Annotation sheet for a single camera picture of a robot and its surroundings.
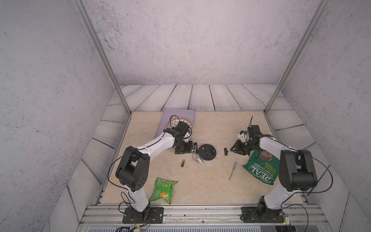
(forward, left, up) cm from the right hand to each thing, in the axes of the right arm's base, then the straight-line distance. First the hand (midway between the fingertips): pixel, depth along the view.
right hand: (233, 149), depth 92 cm
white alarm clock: (-2, +17, 0) cm, 17 cm away
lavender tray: (+37, +44, -5) cm, 58 cm away
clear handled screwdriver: (-10, 0, -5) cm, 11 cm away
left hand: (-4, +24, +4) cm, 25 cm away
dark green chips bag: (-10, -17, -2) cm, 20 cm away
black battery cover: (+1, +4, -5) cm, 6 cm away
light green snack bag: (-23, +41, -1) cm, 47 cm away
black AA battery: (-7, +32, -4) cm, 33 cm away
